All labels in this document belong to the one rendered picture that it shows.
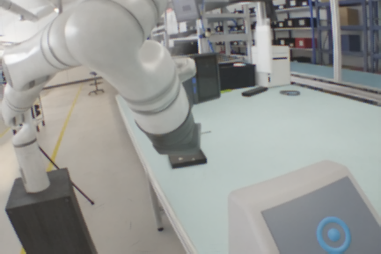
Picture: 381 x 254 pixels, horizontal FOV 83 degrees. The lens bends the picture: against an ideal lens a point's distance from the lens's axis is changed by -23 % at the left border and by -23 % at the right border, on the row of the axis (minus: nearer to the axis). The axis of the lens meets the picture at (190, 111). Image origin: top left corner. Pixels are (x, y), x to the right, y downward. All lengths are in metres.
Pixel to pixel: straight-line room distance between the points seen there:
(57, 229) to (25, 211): 0.13
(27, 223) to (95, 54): 0.81
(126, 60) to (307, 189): 0.19
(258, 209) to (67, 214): 0.78
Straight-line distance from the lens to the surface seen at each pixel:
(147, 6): 0.22
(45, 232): 0.98
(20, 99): 0.66
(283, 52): 1.45
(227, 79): 1.37
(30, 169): 0.94
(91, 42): 0.20
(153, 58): 0.28
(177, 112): 0.33
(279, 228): 0.22
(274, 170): 0.58
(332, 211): 0.24
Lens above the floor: 1.27
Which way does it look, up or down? 15 degrees down
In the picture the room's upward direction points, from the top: 5 degrees counter-clockwise
